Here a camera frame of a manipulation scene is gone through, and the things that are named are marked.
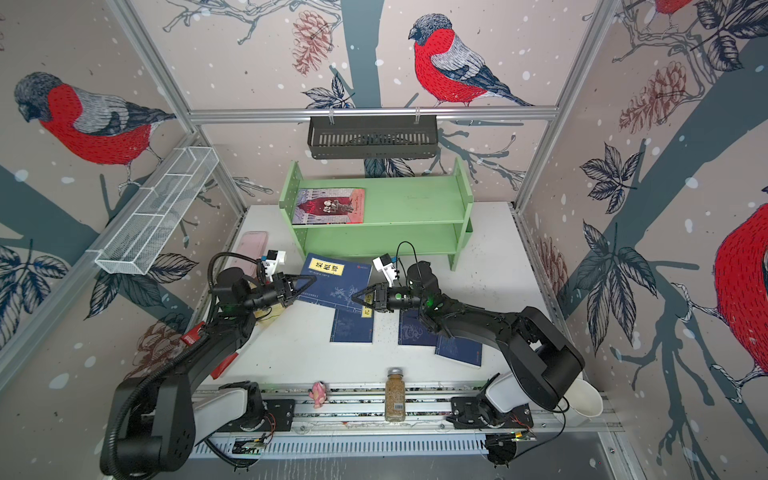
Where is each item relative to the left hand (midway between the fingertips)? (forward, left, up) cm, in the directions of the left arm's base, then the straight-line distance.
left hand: (312, 284), depth 74 cm
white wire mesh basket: (+18, +43, +9) cm, 47 cm away
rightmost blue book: (-11, -41, -19) cm, 46 cm away
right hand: (-4, -10, -3) cm, 12 cm away
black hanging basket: (+57, -14, +7) cm, 59 cm away
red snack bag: (-6, +37, -18) cm, 41 cm away
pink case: (+28, +30, -19) cm, 45 cm away
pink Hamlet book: (+22, -3, +7) cm, 23 cm away
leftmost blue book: (-3, -8, -20) cm, 22 cm away
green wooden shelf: (+18, -24, +6) cm, 31 cm away
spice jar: (-22, -21, -16) cm, 35 cm away
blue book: (-4, -27, -20) cm, 34 cm away
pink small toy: (-21, -1, -19) cm, 29 cm away
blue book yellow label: (+1, -6, -1) cm, 6 cm away
